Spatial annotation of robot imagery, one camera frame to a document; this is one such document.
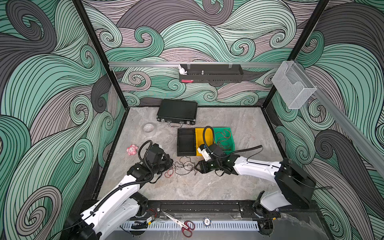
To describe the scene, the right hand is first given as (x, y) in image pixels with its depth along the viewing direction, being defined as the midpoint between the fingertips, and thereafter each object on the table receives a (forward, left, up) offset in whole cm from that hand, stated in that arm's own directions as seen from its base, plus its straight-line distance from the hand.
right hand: (197, 167), depth 83 cm
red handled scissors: (-27, +5, -3) cm, 28 cm away
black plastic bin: (+21, +7, -8) cm, 24 cm away
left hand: (+2, +13, +6) cm, 14 cm away
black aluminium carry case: (+42, +15, 0) cm, 45 cm away
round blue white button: (-25, -4, -3) cm, 26 cm away
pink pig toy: (+11, +41, 0) cm, 42 cm away
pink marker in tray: (+43, +6, +28) cm, 52 cm away
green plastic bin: (+18, -22, 0) cm, 28 cm away
